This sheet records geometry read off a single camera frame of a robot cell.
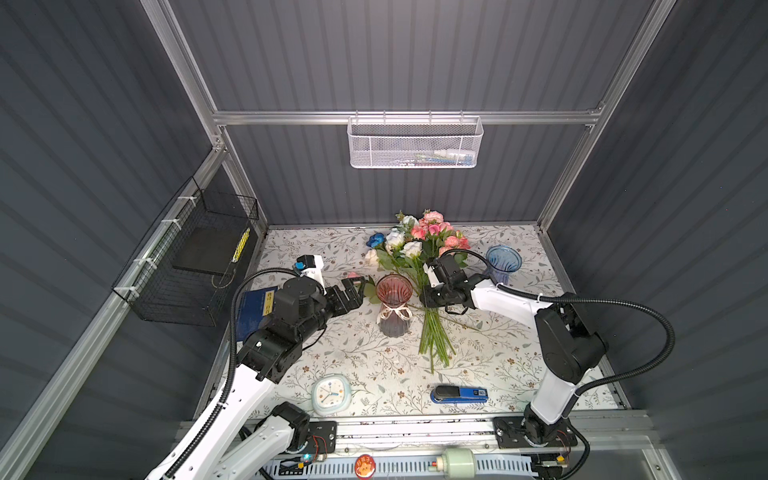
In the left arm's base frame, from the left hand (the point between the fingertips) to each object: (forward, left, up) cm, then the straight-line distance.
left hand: (353, 284), depth 69 cm
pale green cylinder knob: (-34, -21, -20) cm, 45 cm away
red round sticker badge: (-33, -1, -28) cm, 43 cm away
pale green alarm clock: (-17, +8, -25) cm, 31 cm away
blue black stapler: (-18, -22, -30) cm, 41 cm away
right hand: (+9, -21, -23) cm, 32 cm away
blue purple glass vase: (+13, -43, -10) cm, 46 cm away
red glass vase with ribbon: (+5, -10, -12) cm, 17 cm away
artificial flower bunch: (+26, -18, -16) cm, 35 cm away
